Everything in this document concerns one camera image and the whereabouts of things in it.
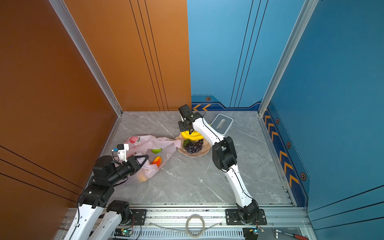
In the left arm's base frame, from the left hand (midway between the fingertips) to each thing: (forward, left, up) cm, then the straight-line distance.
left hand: (149, 155), depth 71 cm
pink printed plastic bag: (+13, +11, -12) cm, 21 cm away
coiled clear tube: (-28, -18, -21) cm, 39 cm away
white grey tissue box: (+37, -41, -21) cm, 59 cm away
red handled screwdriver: (-29, -70, -22) cm, 79 cm away
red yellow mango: (+6, +1, -18) cm, 19 cm away
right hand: (+29, -14, -13) cm, 35 cm away
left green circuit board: (-29, +13, -23) cm, 39 cm away
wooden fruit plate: (+16, -28, -20) cm, 38 cm away
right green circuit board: (-28, -49, -24) cm, 61 cm away
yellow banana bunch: (+22, -20, -15) cm, 34 cm away
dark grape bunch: (+14, -21, -16) cm, 30 cm away
